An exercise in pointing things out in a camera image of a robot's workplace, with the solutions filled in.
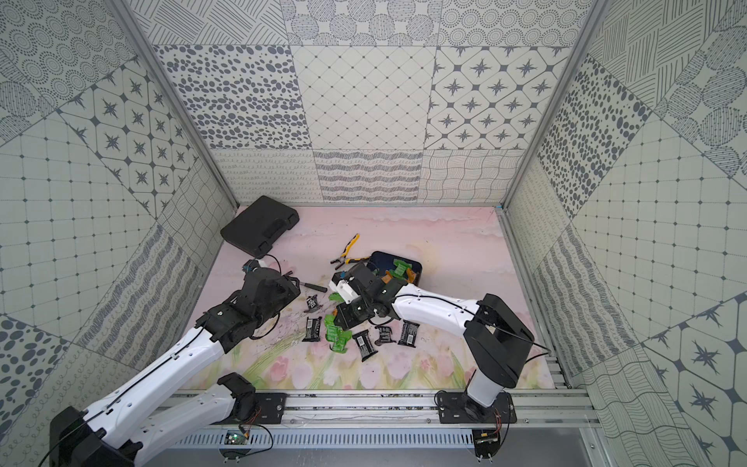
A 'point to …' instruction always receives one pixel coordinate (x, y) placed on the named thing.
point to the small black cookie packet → (385, 335)
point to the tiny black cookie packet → (312, 304)
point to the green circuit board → (234, 437)
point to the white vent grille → (333, 440)
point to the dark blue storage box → (378, 263)
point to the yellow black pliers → (345, 260)
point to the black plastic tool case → (256, 228)
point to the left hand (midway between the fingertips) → (295, 278)
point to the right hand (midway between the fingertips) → (338, 324)
